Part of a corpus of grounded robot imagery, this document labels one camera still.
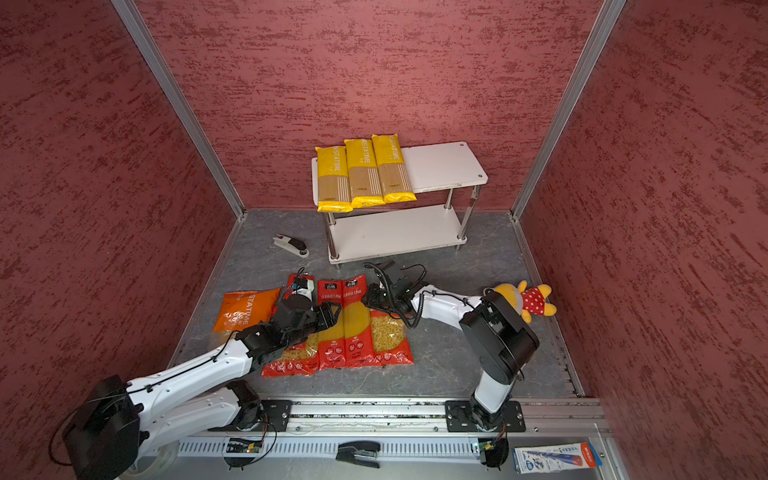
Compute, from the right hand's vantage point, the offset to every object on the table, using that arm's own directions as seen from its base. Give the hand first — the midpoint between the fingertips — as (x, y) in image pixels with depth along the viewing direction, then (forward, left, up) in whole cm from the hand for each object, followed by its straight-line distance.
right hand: (363, 307), depth 88 cm
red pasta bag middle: (-11, +4, -2) cm, 11 cm away
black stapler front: (-36, -1, -4) cm, 36 cm away
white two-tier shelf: (+25, -24, +29) cm, 45 cm away
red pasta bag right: (-11, -8, -2) cm, 13 cm away
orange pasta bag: (0, +36, 0) cm, 36 cm away
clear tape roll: (-34, +45, -5) cm, 56 cm away
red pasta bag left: (-14, +17, -2) cm, 22 cm away
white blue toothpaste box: (-38, -47, -5) cm, 61 cm away
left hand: (-4, +8, +3) cm, 9 cm away
